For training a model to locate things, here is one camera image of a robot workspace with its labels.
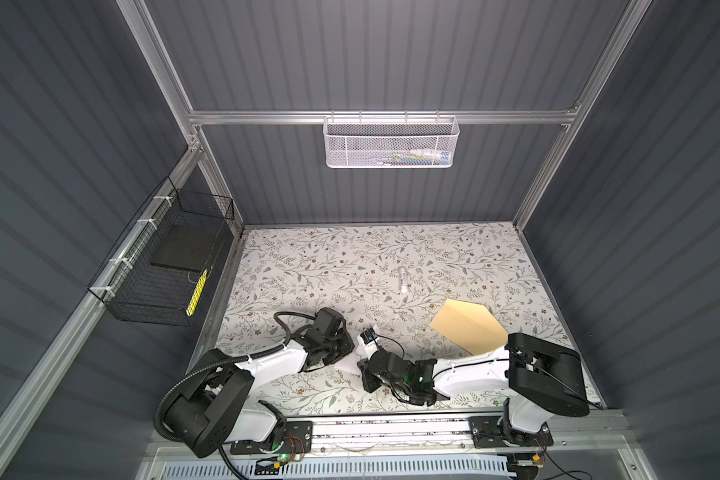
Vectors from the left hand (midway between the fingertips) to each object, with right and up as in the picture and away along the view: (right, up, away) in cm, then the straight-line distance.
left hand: (356, 344), depth 88 cm
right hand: (+1, -5, -6) cm, 8 cm away
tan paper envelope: (+36, +4, +6) cm, 37 cm away
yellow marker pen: (-37, +18, -19) cm, 45 cm away
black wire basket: (-48, +22, -16) cm, 56 cm away
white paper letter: (+1, 0, -7) cm, 7 cm away
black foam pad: (-43, +29, -13) cm, 53 cm away
